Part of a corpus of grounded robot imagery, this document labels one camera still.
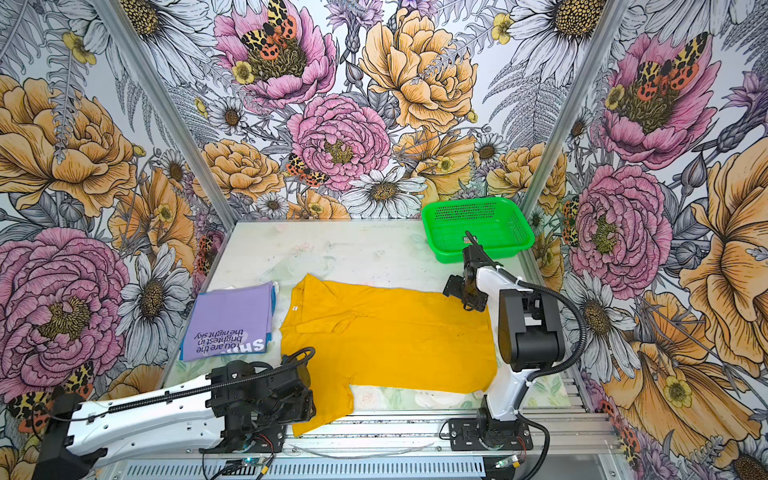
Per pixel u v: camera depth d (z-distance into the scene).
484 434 0.67
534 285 0.53
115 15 0.72
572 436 0.76
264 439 0.73
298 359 0.72
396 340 0.92
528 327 0.50
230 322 0.92
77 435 0.43
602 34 0.75
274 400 0.58
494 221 1.22
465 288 0.84
